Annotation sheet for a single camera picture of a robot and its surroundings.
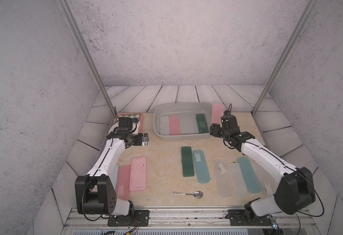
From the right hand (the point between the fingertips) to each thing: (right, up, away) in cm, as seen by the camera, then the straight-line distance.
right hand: (216, 127), depth 85 cm
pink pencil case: (-25, 0, +29) cm, 38 cm away
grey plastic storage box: (-18, +4, +31) cm, 36 cm away
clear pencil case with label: (+4, -30, +1) cm, 30 cm away
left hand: (-43, -7, +1) cm, 44 cm away
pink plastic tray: (-51, +5, +35) cm, 63 cm away
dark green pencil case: (-4, +2, +27) cm, 27 cm away
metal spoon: (-12, -36, -6) cm, 39 cm away
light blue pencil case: (-60, -29, +1) cm, 66 cm away
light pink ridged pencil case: (-45, -30, -1) cm, 54 cm away
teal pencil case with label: (-7, -28, +2) cm, 29 cm away
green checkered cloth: (-56, +8, +33) cm, 66 cm away
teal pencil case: (+19, -29, -2) cm, 35 cm away
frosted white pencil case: (-32, +1, +26) cm, 42 cm away
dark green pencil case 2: (-16, -22, +10) cm, 29 cm away
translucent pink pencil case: (+2, +10, +5) cm, 11 cm away
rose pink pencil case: (-53, -32, -2) cm, 62 cm away
